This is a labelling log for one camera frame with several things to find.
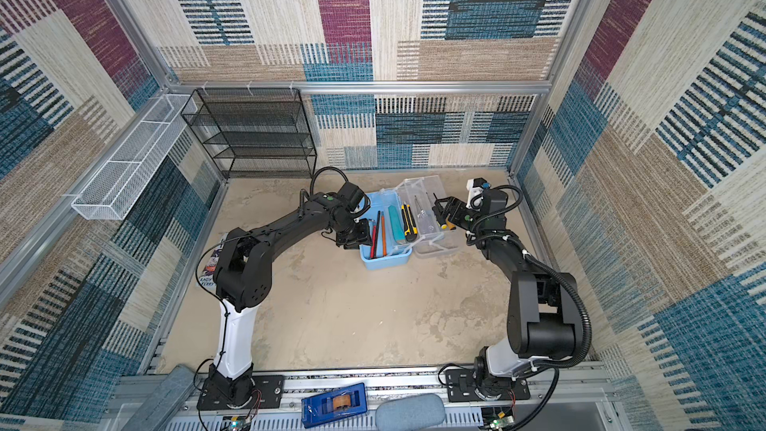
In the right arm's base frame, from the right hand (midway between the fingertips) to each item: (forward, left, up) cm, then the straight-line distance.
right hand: (442, 207), depth 90 cm
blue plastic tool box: (-6, +16, -11) cm, 20 cm away
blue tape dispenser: (-47, +30, -9) cm, 57 cm away
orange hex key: (-3, +18, -15) cm, 24 cm away
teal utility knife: (-2, +14, -7) cm, 16 cm away
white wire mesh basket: (-7, +81, +20) cm, 84 cm away
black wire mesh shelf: (+34, +63, +3) cm, 72 cm away
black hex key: (0, +20, -14) cm, 24 cm away
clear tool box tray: (-7, +3, -5) cm, 10 cm away
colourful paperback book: (-14, +71, -13) cm, 74 cm away
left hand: (-6, +21, -8) cm, 23 cm away
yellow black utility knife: (-3, +9, -7) cm, 12 cm away
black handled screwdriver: (-4, +2, +3) cm, 6 cm away
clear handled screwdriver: (-3, +4, -3) cm, 6 cm away
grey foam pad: (-49, +13, -12) cm, 52 cm away
